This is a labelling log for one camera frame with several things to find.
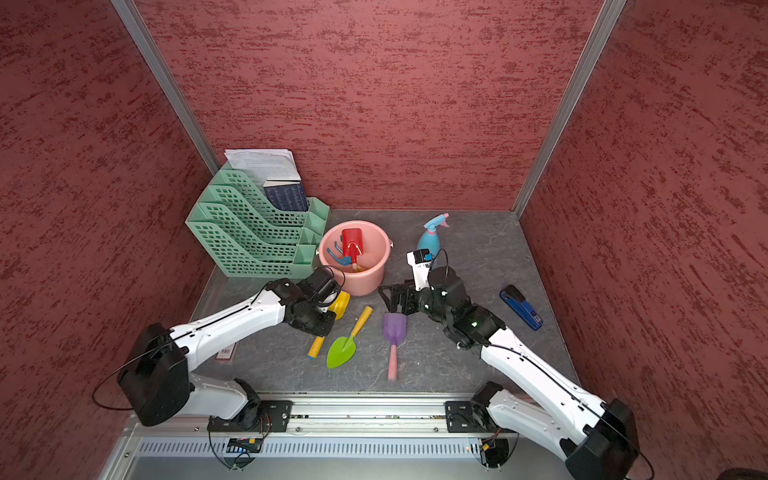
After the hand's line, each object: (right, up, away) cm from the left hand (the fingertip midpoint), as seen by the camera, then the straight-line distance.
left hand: (323, 334), depth 82 cm
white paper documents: (-27, +52, +19) cm, 62 cm away
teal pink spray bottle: (+32, +27, +17) cm, 45 cm away
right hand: (+20, +13, -8) cm, 25 cm away
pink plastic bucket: (+15, +25, +12) cm, 31 cm away
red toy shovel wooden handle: (+7, +26, +13) cm, 30 cm away
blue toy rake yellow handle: (+4, +20, +13) cm, 24 cm away
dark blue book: (-19, +43, +25) cm, 53 cm away
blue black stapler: (+59, +7, +11) cm, 61 cm away
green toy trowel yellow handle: (+5, -6, +3) cm, 8 cm away
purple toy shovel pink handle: (+20, 0, +8) cm, 22 cm away
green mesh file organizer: (-30, +27, +16) cm, 43 cm away
